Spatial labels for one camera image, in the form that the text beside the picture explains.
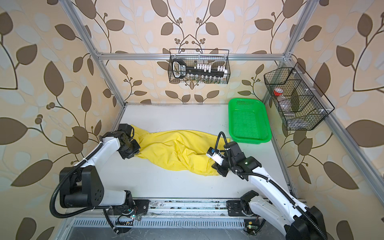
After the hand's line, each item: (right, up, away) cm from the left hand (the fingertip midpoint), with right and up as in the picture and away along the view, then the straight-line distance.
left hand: (138, 150), depth 86 cm
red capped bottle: (+79, +34, -6) cm, 86 cm away
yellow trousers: (+30, 0, +3) cm, 30 cm away
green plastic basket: (+73, +17, +23) cm, 78 cm away
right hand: (+45, -6, -7) cm, 46 cm away
